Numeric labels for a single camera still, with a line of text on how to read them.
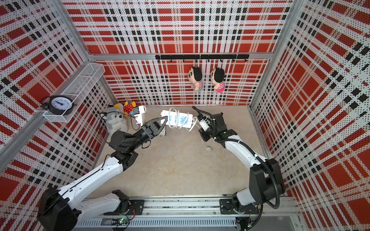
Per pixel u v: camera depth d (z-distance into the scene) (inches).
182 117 22.3
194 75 35.7
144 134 22.1
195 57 34.8
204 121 29.0
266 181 16.7
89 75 34.9
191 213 28.9
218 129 25.7
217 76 37.0
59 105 25.1
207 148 36.6
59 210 14.8
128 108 45.0
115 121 37.3
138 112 22.2
